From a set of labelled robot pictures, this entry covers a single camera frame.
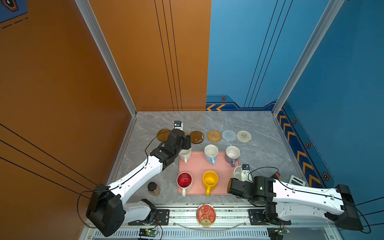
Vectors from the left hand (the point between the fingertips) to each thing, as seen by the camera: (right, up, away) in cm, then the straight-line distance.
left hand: (185, 134), depth 82 cm
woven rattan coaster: (+19, -3, +24) cm, 30 cm away
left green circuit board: (-17, -46, -11) cm, 51 cm away
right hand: (+26, -28, -8) cm, 40 cm away
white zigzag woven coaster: (+39, -3, +23) cm, 46 cm away
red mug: (-1, -26, +2) cm, 26 cm away
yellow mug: (+14, -26, +3) cm, 29 cm away
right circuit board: (+44, -46, -12) cm, 65 cm away
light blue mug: (+15, -11, +10) cm, 21 cm away
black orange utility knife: (+54, -24, +5) cm, 59 cm away
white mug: (+26, -17, -14) cm, 34 cm away
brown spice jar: (-15, -26, -8) cm, 32 cm away
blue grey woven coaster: (+29, -2, +24) cm, 38 cm away
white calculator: (+62, -26, +3) cm, 68 cm away
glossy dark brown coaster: (+6, -3, +24) cm, 25 cm away
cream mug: (-1, -12, +4) cm, 12 cm away
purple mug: (+29, -14, +14) cm, 35 cm away
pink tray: (+7, -21, +15) cm, 27 cm away
